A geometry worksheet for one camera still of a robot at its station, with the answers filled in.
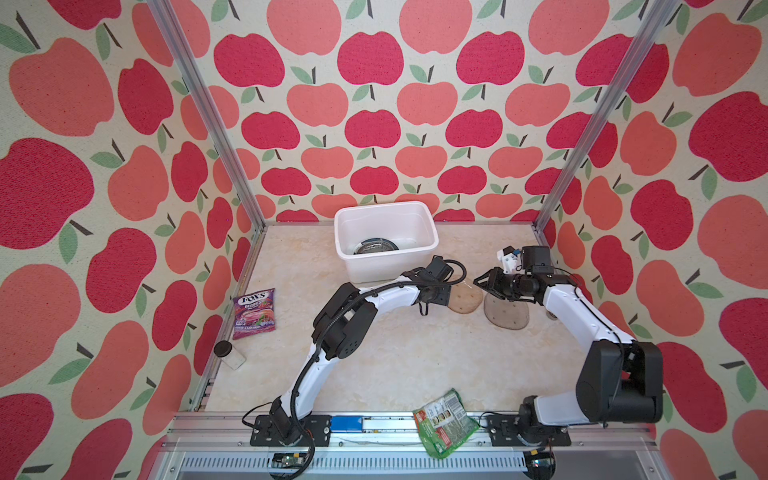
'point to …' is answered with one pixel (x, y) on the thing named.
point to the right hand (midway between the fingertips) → (484, 282)
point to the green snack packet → (444, 426)
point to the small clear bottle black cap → (232, 357)
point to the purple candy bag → (254, 313)
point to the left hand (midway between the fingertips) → (446, 296)
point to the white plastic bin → (411, 226)
